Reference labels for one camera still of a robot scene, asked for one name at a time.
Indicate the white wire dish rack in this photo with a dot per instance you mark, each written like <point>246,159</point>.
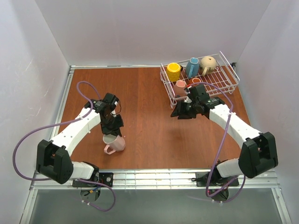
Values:
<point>222,78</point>

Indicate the blue mug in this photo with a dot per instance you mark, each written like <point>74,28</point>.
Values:
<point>192,68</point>

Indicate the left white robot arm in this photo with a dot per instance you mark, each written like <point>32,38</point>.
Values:
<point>54,155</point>

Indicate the yellow textured cup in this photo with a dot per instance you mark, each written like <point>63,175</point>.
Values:
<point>173,71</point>

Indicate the brown black mug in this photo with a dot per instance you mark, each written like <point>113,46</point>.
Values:
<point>194,81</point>

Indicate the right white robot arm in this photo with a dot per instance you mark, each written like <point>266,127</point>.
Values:
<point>258,150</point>

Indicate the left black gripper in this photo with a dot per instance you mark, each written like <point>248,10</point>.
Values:
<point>112,128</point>

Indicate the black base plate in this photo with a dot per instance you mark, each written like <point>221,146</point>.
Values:
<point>201,180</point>
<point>104,178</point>

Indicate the beige round mug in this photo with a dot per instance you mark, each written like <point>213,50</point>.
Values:
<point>207,65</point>

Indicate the aluminium frame rail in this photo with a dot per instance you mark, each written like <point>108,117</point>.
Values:
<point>177,179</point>

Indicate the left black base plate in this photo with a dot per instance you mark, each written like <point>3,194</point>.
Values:
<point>104,178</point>

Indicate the white mug pink handle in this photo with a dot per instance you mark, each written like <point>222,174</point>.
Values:
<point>113,143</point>

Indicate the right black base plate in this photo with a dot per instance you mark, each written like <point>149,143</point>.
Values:
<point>201,180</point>

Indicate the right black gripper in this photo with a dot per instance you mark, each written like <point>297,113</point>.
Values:
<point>186,108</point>

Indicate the white mug brown dots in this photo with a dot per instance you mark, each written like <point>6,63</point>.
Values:
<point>179,89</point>

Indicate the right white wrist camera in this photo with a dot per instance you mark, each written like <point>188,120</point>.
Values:
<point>188,94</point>

